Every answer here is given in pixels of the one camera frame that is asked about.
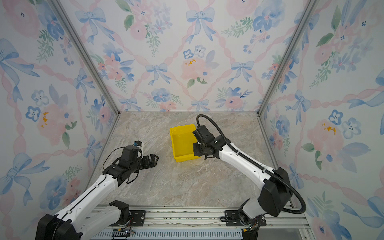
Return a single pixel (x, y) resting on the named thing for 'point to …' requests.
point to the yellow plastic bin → (183, 139)
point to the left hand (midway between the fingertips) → (152, 157)
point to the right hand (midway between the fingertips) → (197, 148)
